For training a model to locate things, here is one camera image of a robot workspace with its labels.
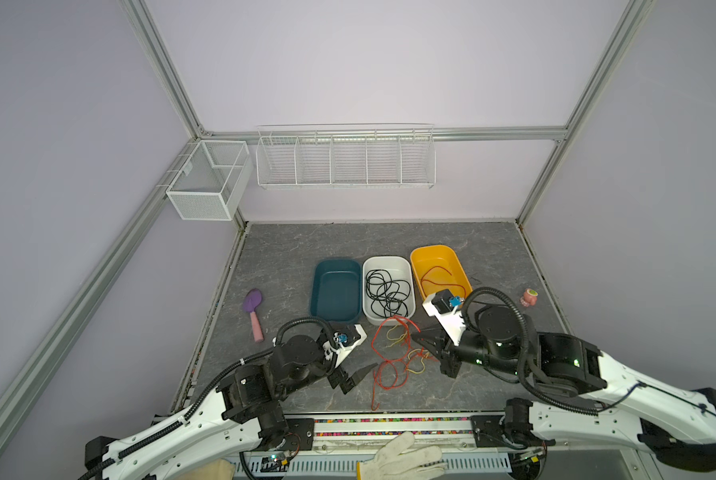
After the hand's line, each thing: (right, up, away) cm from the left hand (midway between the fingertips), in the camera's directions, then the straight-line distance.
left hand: (361, 348), depth 67 cm
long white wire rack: (+11, +56, +38) cm, 68 cm away
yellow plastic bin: (+26, +16, +38) cm, 49 cm away
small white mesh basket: (-52, +46, +35) cm, 78 cm away
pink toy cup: (+53, +7, +27) cm, 60 cm away
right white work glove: (+8, -28, +4) cm, 30 cm away
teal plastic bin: (-10, +8, +36) cm, 38 cm away
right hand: (+11, +5, -8) cm, 15 cm away
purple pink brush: (-36, +6, +30) cm, 47 cm away
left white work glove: (-33, -29, +3) cm, 44 cm away
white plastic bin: (+12, +16, +36) cm, 41 cm away
